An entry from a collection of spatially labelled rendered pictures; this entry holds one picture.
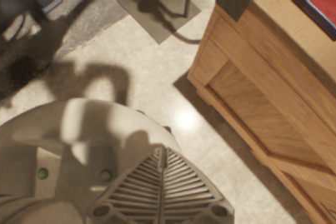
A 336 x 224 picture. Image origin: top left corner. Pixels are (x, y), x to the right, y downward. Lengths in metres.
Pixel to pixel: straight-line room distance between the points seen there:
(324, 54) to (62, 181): 0.56
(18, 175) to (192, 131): 0.58
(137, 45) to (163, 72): 0.20
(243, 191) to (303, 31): 0.66
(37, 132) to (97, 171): 0.16
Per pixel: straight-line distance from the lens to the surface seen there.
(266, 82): 0.34
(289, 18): 0.28
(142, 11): 0.88
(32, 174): 0.49
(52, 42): 0.98
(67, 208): 0.23
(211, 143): 0.67
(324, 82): 0.29
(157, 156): 0.17
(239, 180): 0.76
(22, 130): 0.42
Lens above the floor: 0.63
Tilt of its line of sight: 84 degrees down
